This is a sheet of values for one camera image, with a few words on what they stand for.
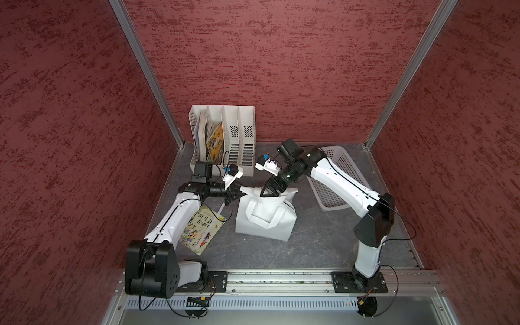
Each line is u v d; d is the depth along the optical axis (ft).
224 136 3.38
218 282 2.42
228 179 2.20
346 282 2.41
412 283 2.49
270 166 2.28
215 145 3.22
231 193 2.19
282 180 2.20
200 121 3.19
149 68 2.87
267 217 2.42
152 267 1.32
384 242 1.73
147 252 1.43
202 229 2.86
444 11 2.34
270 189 2.19
